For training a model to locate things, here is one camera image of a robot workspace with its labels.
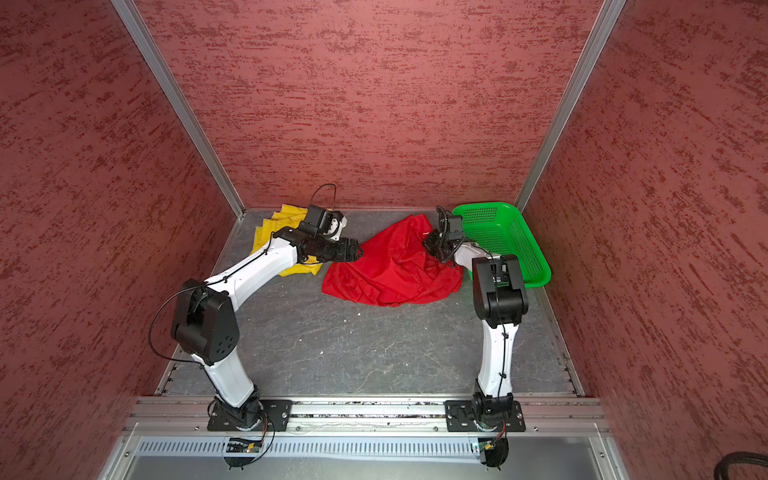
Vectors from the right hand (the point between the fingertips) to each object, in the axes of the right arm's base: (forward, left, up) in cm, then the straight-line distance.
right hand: (418, 245), depth 104 cm
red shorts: (-12, +10, +5) cm, 17 cm away
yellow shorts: (+16, +49, 0) cm, 52 cm away
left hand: (-12, +22, +9) cm, 27 cm away
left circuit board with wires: (-57, +49, -7) cm, 75 cm away
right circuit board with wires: (-60, -14, -8) cm, 63 cm away
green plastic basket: (+10, -33, -4) cm, 35 cm away
